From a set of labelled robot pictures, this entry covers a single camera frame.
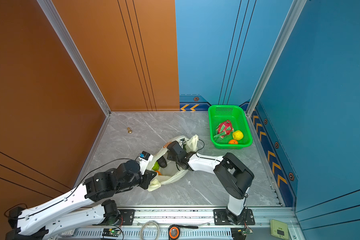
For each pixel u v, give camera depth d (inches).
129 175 20.0
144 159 24.1
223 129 39.1
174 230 26.4
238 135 39.1
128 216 29.1
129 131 42.4
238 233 27.6
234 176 18.5
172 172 33.4
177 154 26.9
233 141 38.3
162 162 34.5
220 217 28.5
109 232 28.0
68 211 17.8
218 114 45.7
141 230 27.4
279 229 26.9
